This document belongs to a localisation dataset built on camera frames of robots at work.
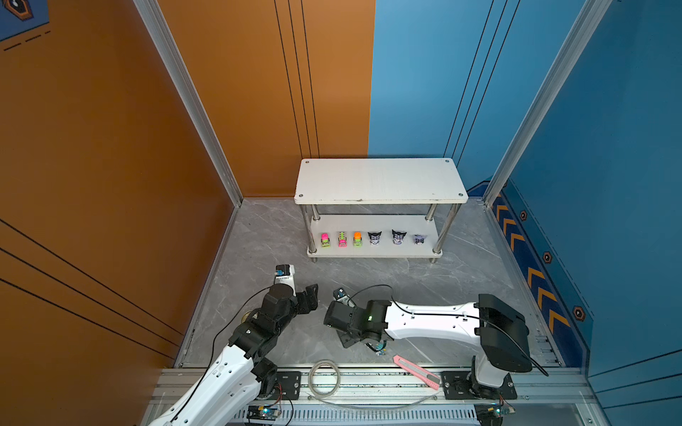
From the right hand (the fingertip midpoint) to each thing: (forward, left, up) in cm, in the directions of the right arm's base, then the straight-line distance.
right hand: (345, 331), depth 78 cm
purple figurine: (+31, -26, +5) cm, 41 cm away
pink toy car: (+32, +2, +3) cm, 32 cm away
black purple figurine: (+31, -10, +6) cm, 33 cm away
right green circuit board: (-19, -39, -7) cm, 44 cm away
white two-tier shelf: (+56, -18, -5) cm, 59 cm away
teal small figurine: (-5, -10, -4) cm, 12 cm away
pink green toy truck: (+31, +8, +4) cm, 32 cm away
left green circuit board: (-19, +22, -6) cm, 30 cm away
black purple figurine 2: (+31, -18, +6) cm, 36 cm away
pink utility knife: (-10, -21, -5) cm, 24 cm away
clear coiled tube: (-14, +2, -4) cm, 14 cm away
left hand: (+12, +11, +7) cm, 18 cm away
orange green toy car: (+32, -4, +4) cm, 32 cm away
